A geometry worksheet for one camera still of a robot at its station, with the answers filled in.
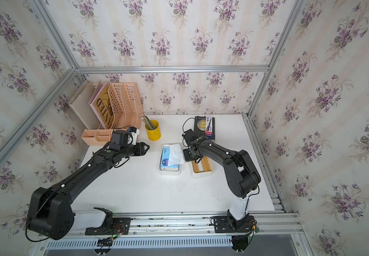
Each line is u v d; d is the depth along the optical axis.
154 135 1.02
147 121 0.98
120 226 0.73
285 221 0.79
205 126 1.11
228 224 0.65
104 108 0.96
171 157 0.90
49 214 0.40
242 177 0.48
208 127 1.08
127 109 1.18
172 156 0.90
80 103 0.87
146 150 0.81
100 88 0.97
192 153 0.78
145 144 0.79
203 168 0.93
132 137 0.69
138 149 0.74
